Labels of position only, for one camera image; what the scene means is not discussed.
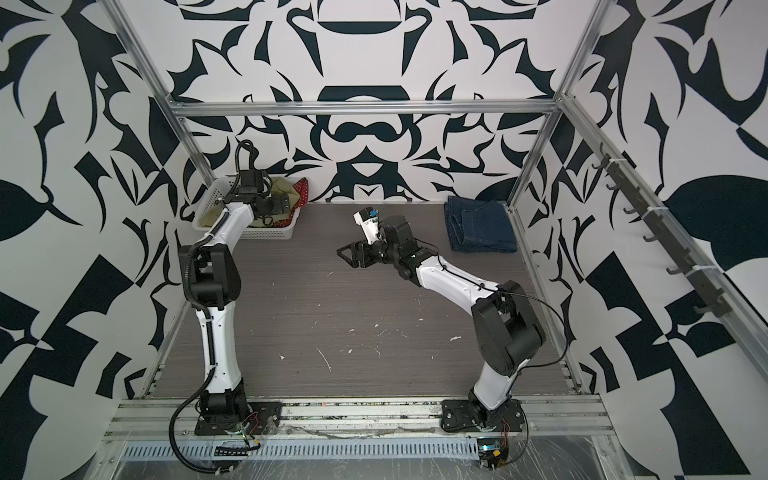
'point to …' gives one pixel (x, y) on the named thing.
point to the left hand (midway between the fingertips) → (273, 196)
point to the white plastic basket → (216, 190)
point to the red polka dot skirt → (302, 187)
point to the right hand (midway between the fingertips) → (348, 245)
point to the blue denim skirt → (479, 225)
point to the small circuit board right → (489, 449)
